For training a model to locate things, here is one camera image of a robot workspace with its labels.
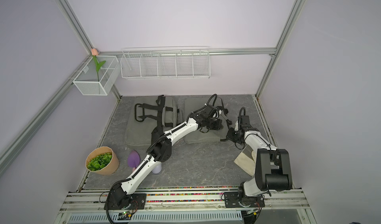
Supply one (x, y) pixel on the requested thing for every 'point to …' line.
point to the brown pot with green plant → (102, 160)
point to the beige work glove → (246, 160)
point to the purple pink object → (134, 159)
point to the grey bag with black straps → (148, 118)
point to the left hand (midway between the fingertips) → (225, 128)
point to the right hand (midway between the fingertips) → (228, 135)
